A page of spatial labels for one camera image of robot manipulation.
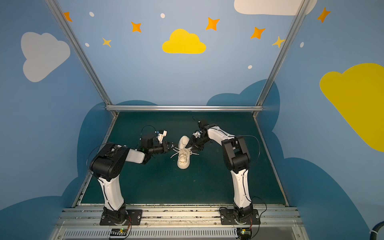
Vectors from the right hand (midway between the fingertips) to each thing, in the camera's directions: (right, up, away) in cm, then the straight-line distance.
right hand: (188, 147), depth 95 cm
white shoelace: (-3, -2, -2) cm, 4 cm away
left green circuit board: (-34, -40, -22) cm, 57 cm away
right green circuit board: (+29, -40, -22) cm, 54 cm away
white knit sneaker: (-3, -7, -7) cm, 10 cm away
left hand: (-8, +2, -1) cm, 8 cm away
